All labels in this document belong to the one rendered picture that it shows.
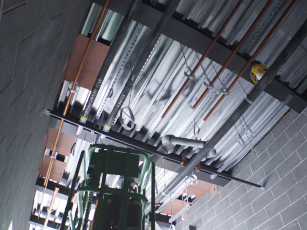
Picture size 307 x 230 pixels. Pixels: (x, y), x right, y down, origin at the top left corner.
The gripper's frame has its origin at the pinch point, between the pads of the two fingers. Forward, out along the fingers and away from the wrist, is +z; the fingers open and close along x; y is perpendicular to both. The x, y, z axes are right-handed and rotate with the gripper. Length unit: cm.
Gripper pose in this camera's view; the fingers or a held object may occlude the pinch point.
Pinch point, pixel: (198, 139)
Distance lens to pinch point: 299.7
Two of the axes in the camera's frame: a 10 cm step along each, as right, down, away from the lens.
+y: -4.6, 7.1, 5.4
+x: 8.9, 3.7, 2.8
